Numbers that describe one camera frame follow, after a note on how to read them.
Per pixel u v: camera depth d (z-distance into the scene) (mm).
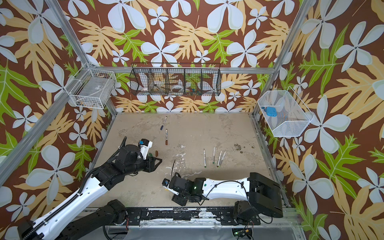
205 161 931
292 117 784
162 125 1124
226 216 736
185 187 592
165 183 679
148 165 639
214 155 958
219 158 955
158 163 707
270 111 861
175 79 971
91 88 862
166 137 1049
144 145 651
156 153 966
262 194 421
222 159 940
